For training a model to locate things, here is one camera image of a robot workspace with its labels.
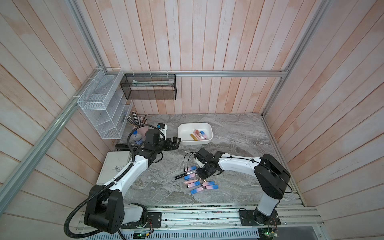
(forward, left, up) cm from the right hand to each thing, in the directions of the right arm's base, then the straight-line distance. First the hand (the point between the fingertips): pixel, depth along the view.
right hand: (200, 174), depth 89 cm
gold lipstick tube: (+28, +4, 0) cm, 28 cm away
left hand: (+13, +15, +17) cm, 26 cm away
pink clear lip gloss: (+30, +2, +1) cm, 30 cm away
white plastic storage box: (+33, +11, +3) cm, 35 cm away
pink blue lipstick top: (+3, +6, +2) cm, 7 cm away
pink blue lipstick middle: (-2, +6, +2) cm, 7 cm away
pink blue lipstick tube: (+30, -3, +1) cm, 30 cm away
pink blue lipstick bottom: (-10, +2, +2) cm, 10 cm away
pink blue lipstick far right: (-7, -6, +1) cm, 10 cm away
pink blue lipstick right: (-5, -5, 0) cm, 7 cm away
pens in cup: (+34, +46, +12) cm, 58 cm away
